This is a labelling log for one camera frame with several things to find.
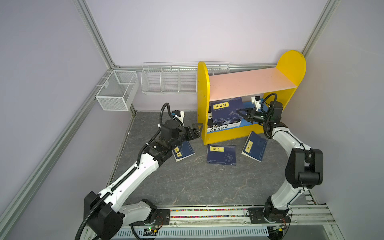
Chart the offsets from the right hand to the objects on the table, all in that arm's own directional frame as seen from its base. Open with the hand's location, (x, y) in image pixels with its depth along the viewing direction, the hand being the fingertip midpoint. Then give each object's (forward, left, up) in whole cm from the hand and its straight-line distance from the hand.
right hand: (236, 112), depth 82 cm
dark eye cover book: (-4, +14, -5) cm, 16 cm away
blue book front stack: (+3, +5, -1) cm, 6 cm away
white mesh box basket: (+22, +75, -1) cm, 78 cm away
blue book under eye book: (-10, +32, -26) cm, 42 cm away
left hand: (-13, +22, +3) cm, 26 cm away
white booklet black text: (-2, +9, -11) cm, 14 cm away
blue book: (-11, +6, -27) cm, 30 cm away
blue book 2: (-6, -16, -27) cm, 32 cm away
